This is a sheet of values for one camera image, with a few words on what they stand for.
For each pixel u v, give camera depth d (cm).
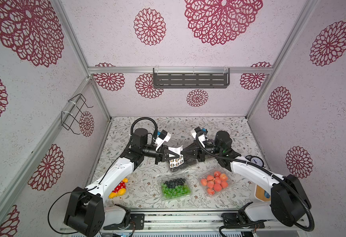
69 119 75
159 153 61
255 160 94
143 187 85
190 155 66
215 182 83
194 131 62
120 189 79
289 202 42
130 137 61
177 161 68
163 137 61
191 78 100
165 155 65
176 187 80
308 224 38
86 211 40
